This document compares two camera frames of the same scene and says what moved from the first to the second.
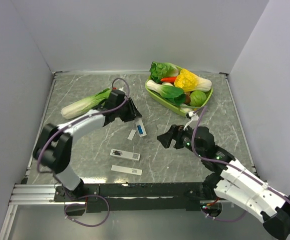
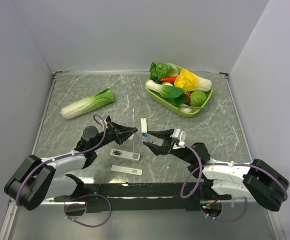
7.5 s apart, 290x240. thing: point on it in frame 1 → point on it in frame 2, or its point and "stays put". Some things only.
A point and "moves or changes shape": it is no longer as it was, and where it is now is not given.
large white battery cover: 127,170 stays put
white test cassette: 125,154 stays put
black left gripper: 133,109 → 117,133
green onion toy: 187,108 stays put
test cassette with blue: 141,129 moves or changes shape
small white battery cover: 130,137 stays put
